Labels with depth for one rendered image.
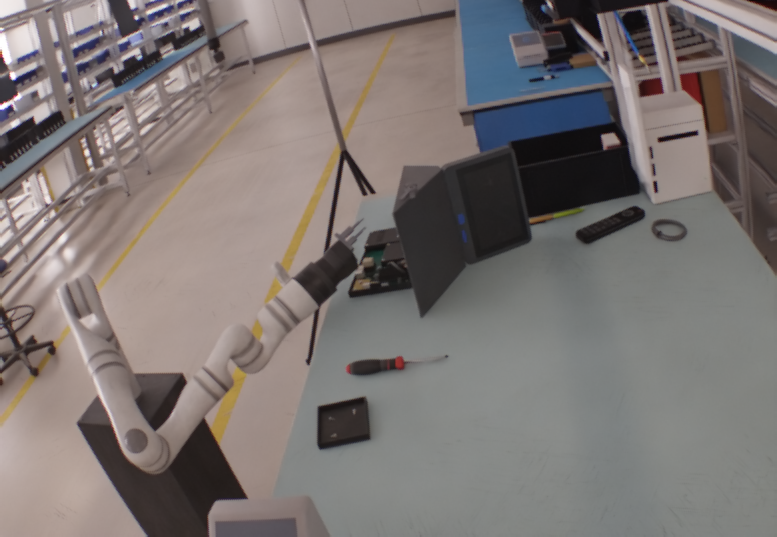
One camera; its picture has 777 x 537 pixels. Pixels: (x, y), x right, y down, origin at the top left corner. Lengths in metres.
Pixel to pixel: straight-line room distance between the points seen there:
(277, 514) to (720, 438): 0.59
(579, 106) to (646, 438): 2.20
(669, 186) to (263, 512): 1.17
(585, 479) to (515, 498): 0.10
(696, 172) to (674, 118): 0.14
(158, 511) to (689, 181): 1.52
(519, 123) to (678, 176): 1.48
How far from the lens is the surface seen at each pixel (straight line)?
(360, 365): 1.33
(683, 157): 1.70
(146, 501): 1.96
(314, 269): 1.54
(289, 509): 0.86
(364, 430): 1.20
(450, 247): 1.55
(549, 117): 3.10
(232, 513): 0.89
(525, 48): 3.56
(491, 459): 1.08
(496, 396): 1.20
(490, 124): 3.09
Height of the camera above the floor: 1.69
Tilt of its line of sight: 21 degrees down
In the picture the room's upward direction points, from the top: 16 degrees counter-clockwise
